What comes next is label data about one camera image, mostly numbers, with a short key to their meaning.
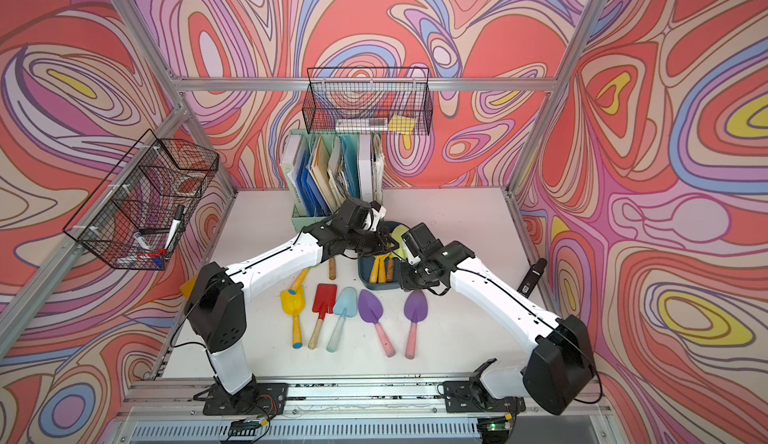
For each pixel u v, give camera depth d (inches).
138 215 29.5
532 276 35.7
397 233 32.9
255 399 28.2
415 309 34.8
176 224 27.1
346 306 34.8
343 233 25.9
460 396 28.8
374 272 37.0
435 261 21.8
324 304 35.3
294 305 34.8
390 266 37.6
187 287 36.2
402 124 35.8
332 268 37.7
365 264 38.1
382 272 36.8
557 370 15.3
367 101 39.6
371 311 34.8
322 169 37.7
